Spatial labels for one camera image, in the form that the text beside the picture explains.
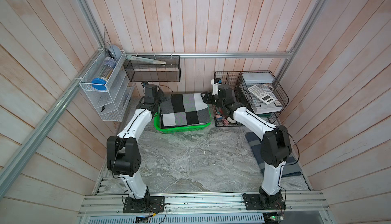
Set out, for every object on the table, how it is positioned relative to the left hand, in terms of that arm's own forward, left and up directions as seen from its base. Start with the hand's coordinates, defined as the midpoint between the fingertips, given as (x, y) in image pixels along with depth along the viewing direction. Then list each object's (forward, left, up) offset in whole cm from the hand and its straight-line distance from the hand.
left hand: (160, 95), depth 91 cm
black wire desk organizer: (-7, -69, -8) cm, 69 cm away
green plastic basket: (-14, +2, -13) cm, 19 cm away
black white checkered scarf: (-6, -13, -7) cm, 15 cm away
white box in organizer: (+16, -64, +1) cm, 66 cm away
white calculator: (+1, -62, 0) cm, 62 cm away
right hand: (0, -25, +2) cm, 25 cm away
